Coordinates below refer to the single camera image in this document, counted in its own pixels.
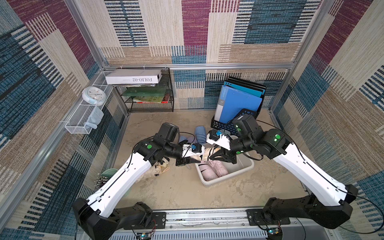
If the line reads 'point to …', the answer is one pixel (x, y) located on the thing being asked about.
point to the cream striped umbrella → (205, 156)
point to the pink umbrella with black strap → (208, 171)
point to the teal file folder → (256, 92)
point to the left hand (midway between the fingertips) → (197, 153)
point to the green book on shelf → (142, 91)
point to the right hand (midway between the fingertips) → (210, 151)
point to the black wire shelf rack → (150, 104)
